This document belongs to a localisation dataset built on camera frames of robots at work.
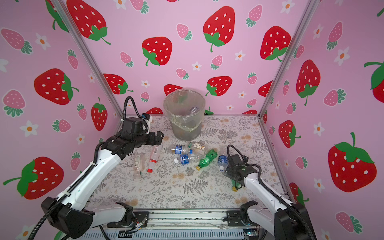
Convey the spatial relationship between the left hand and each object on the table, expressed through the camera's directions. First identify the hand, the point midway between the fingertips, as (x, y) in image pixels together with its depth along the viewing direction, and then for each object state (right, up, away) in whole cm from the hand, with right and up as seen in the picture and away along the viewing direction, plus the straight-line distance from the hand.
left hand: (156, 133), depth 77 cm
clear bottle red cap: (-5, -12, +19) cm, 23 cm away
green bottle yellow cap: (+27, -18, +14) cm, 35 cm away
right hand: (+43, -25, +10) cm, 50 cm away
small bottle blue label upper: (+9, -12, +19) cm, 24 cm away
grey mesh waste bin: (+11, -2, +24) cm, 27 cm away
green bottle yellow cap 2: (+41, -26, -4) cm, 49 cm away
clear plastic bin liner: (+13, +18, +29) cm, 37 cm away
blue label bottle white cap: (+37, -17, +13) cm, 43 cm away
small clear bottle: (-14, -20, +11) cm, 27 cm away
